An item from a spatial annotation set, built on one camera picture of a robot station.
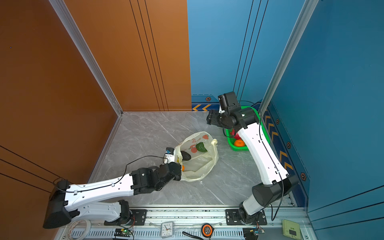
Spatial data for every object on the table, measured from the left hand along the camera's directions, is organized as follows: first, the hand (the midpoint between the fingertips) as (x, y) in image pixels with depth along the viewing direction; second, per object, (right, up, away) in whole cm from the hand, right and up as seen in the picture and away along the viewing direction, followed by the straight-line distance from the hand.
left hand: (182, 165), depth 74 cm
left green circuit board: (-28, -31, -4) cm, 42 cm away
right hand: (+15, +23, -1) cm, 28 cm away
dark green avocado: (+10, +6, +19) cm, 22 cm away
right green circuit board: (+33, -31, -4) cm, 45 cm away
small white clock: (-7, -28, -6) cm, 30 cm away
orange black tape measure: (+12, -28, -7) cm, 31 cm away
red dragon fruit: (+32, +15, +25) cm, 43 cm away
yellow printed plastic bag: (+10, -4, +18) cm, 21 cm away
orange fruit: (+34, +9, +21) cm, 41 cm away
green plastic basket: (+30, +11, +22) cm, 39 cm away
